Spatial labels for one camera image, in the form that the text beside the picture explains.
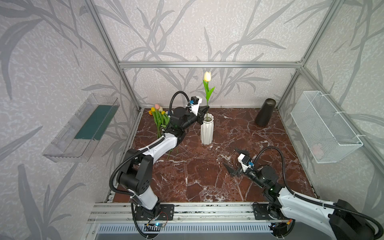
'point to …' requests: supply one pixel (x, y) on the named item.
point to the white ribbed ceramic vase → (207, 129)
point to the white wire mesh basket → (327, 136)
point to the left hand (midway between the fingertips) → (210, 103)
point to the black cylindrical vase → (265, 112)
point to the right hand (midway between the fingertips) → (230, 151)
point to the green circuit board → (159, 225)
